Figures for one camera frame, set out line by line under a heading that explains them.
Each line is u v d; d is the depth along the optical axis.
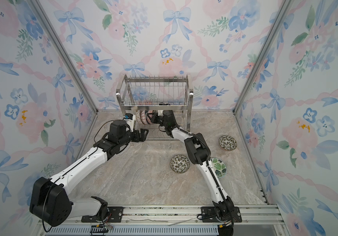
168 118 0.86
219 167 0.88
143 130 0.73
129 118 0.71
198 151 0.67
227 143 1.00
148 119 1.00
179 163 0.90
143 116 1.00
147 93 1.13
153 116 0.99
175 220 0.74
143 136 0.75
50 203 0.40
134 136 0.73
